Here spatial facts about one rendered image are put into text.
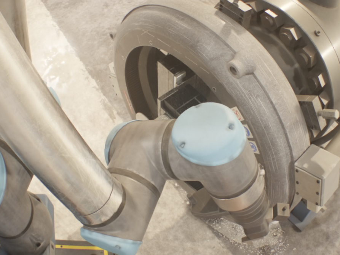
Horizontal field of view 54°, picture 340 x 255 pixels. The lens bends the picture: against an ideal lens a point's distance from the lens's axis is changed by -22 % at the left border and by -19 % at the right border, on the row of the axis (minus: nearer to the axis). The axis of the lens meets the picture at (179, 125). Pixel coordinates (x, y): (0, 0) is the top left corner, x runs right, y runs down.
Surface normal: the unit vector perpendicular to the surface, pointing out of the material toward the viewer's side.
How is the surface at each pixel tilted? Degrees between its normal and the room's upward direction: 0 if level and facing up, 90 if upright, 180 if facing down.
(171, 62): 4
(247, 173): 68
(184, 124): 19
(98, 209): 74
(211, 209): 25
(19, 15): 100
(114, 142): 37
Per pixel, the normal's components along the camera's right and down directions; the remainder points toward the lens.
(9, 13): 0.84, 0.50
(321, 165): -0.27, -0.78
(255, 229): -0.20, 0.46
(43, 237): 0.87, 0.07
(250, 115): -0.55, 0.44
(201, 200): -0.41, -0.65
